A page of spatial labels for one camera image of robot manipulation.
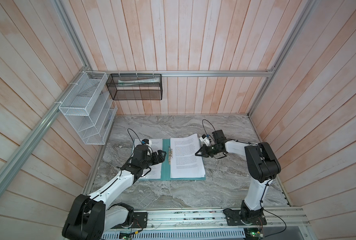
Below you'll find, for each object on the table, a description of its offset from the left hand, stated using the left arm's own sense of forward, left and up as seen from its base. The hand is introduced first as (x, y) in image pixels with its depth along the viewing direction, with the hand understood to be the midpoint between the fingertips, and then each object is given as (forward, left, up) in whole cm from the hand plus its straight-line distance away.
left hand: (161, 157), depth 85 cm
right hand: (+6, -22, -7) cm, 24 cm away
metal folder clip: (+6, -5, -8) cm, 11 cm away
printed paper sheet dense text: (-4, +4, -10) cm, 11 cm away
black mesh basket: (+49, +20, +14) cm, 55 cm away
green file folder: (-1, -2, -11) cm, 11 cm away
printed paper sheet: (+1, -14, -10) cm, 17 cm away
